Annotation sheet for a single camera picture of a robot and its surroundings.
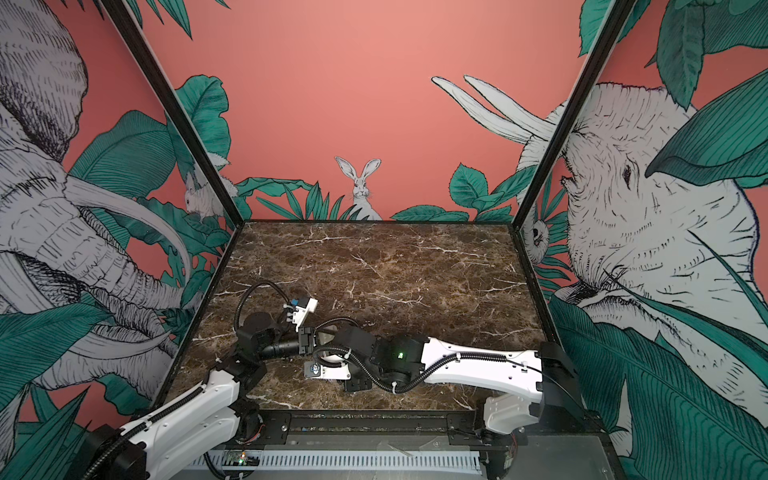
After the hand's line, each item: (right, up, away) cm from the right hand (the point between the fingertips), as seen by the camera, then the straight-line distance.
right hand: (332, 364), depth 67 cm
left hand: (+1, +5, +4) cm, 6 cm away
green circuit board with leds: (-22, -24, +3) cm, 33 cm away
